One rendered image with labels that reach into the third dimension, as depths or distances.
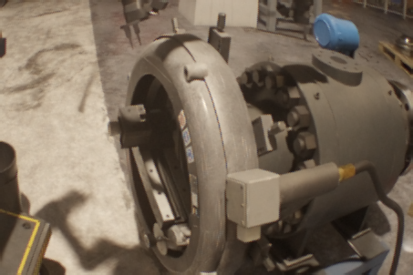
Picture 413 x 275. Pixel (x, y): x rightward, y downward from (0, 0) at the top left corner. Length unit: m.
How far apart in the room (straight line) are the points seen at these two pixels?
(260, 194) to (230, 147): 0.14
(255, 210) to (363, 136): 0.57
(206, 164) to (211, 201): 0.08
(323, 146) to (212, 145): 0.37
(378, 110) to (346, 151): 0.24
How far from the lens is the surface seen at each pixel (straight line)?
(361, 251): 1.75
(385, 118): 1.55
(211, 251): 1.15
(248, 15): 5.33
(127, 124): 1.41
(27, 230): 1.60
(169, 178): 1.44
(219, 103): 1.09
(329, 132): 1.33
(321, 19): 1.78
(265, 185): 0.99
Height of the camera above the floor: 1.35
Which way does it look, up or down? 28 degrees down
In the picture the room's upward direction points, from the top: 5 degrees clockwise
